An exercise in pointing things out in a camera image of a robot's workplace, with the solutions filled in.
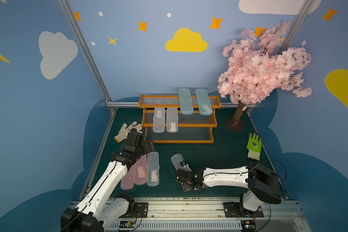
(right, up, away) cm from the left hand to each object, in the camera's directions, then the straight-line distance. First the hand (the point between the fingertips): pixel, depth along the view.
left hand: (147, 143), depth 81 cm
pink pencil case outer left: (-12, -22, +1) cm, 25 cm away
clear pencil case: (+2, -17, +7) cm, 19 cm away
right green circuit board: (+54, -41, -8) cm, 68 cm away
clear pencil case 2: (+17, -11, +10) cm, 23 cm away
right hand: (+24, -22, +3) cm, 33 cm away
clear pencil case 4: (+6, +10, +8) cm, 14 cm away
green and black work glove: (+71, -5, +17) cm, 73 cm away
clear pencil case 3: (+14, +14, +12) cm, 23 cm away
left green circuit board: (-8, -40, -10) cm, 42 cm away
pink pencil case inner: (-5, -18, +5) cm, 19 cm away
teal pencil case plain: (+22, +23, +1) cm, 32 cm away
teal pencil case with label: (+33, +22, +1) cm, 40 cm away
